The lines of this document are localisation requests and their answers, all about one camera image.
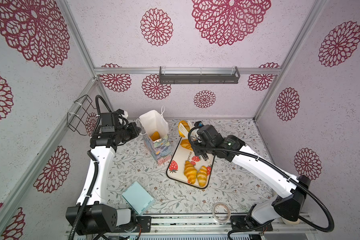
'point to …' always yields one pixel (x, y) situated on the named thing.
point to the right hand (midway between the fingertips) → (194, 142)
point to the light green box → (138, 198)
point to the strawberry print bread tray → (175, 170)
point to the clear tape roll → (213, 212)
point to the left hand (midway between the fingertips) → (140, 131)
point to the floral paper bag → (154, 126)
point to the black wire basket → (77, 117)
